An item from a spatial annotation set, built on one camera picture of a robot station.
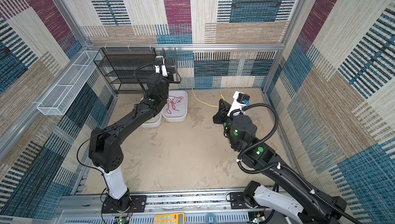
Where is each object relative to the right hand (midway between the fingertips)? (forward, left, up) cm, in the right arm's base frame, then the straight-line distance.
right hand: (219, 102), depth 63 cm
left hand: (+26, +25, +2) cm, 36 cm away
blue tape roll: (-36, +5, -38) cm, 53 cm away
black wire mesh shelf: (+49, +58, -19) cm, 78 cm away
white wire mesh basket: (+8, +72, -4) cm, 73 cm away
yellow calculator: (-35, +22, -36) cm, 55 cm away
